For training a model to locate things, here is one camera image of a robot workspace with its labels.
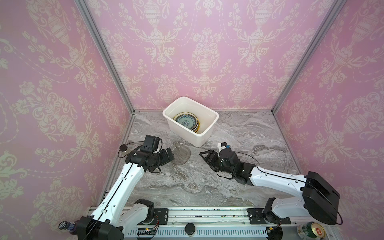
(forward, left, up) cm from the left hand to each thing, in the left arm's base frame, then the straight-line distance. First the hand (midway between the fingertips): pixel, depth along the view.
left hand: (168, 159), depth 78 cm
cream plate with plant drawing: (+30, -16, -11) cm, 36 cm away
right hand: (+1, -17, +1) cm, 17 cm away
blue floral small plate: (+35, -8, -8) cm, 36 cm away
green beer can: (-29, -62, -3) cm, 69 cm away
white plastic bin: (+33, -22, -4) cm, 40 cm away
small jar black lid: (+9, +28, -5) cm, 30 cm away
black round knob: (-29, -12, -6) cm, 32 cm away
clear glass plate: (+11, -5, -16) cm, 20 cm away
